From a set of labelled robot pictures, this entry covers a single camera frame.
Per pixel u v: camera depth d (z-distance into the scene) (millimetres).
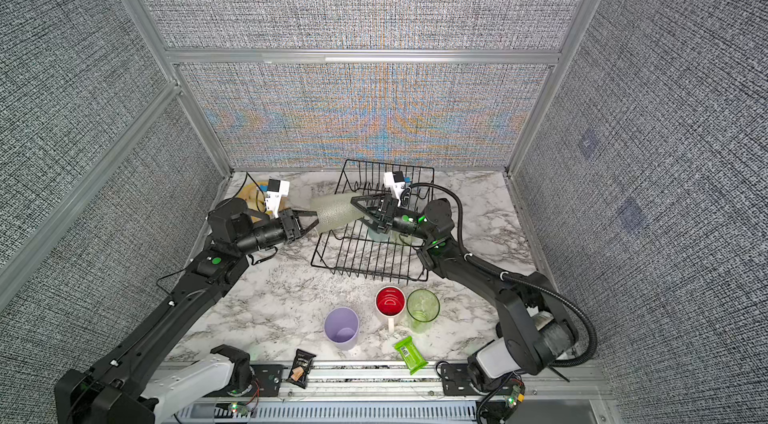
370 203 627
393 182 689
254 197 1066
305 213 663
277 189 651
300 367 741
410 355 763
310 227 679
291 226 615
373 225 717
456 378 732
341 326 800
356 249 949
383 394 729
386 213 626
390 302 855
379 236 970
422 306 718
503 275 481
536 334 434
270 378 736
